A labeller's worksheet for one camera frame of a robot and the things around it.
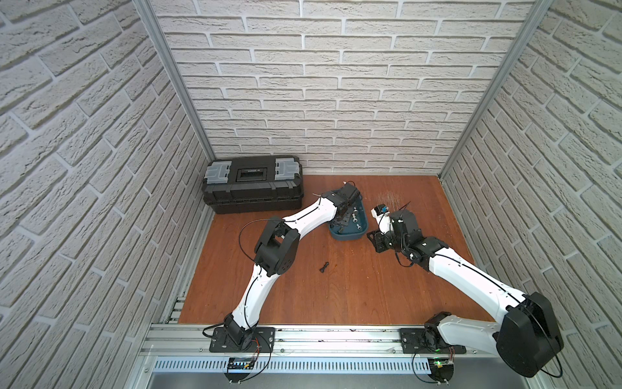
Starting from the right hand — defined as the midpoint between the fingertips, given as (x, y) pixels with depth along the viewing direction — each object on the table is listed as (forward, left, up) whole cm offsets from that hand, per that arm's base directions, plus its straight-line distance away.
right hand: (374, 233), depth 84 cm
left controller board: (-36, +47, -14) cm, 61 cm away
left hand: (+13, +9, -7) cm, 17 cm away
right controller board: (-40, -14, -13) cm, 44 cm away
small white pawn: (+11, +3, -12) cm, 16 cm away
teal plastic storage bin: (+15, +2, -11) cm, 19 cm away
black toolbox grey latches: (+22, +45, +6) cm, 51 cm away
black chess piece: (-7, +20, -13) cm, 25 cm away
